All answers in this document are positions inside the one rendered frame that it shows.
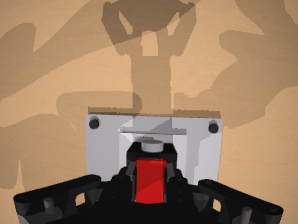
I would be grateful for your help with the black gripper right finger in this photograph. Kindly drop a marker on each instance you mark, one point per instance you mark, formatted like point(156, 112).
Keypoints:
point(236, 207)

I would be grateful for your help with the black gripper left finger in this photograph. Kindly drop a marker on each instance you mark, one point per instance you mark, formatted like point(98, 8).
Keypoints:
point(58, 201)

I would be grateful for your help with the grey metal mounting plate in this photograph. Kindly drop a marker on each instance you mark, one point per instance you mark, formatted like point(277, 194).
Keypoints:
point(203, 142)

